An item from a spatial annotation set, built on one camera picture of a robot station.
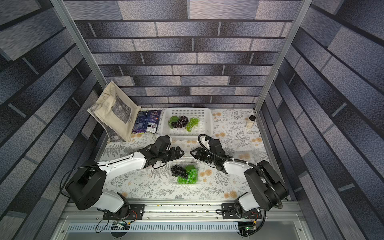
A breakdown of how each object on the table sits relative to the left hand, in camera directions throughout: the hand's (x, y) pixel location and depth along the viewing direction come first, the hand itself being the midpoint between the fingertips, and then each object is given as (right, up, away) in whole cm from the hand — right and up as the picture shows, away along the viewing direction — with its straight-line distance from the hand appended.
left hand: (181, 154), depth 86 cm
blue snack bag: (-27, +20, +21) cm, 40 cm away
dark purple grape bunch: (-7, +19, +21) cm, 29 cm away
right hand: (+6, 0, +2) cm, 6 cm away
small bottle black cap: (+48, +19, +18) cm, 54 cm away
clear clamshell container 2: (+46, -1, +10) cm, 47 cm away
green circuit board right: (+32, -32, -15) cm, 48 cm away
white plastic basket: (+15, +15, +24) cm, 32 cm away
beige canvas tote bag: (-43, +25, +9) cm, 51 cm away
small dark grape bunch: (-2, -8, -4) cm, 10 cm away
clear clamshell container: (-5, -15, -1) cm, 16 cm away
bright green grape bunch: (+7, -10, -6) cm, 14 cm away
